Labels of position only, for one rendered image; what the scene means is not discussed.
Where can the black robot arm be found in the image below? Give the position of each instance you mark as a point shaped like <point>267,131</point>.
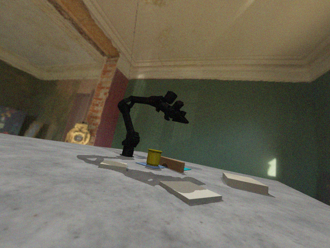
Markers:
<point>132,137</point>

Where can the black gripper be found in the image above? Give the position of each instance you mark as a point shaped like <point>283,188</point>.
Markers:
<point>175,115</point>

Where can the yellow cup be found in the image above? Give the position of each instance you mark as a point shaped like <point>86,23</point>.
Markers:
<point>153,157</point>

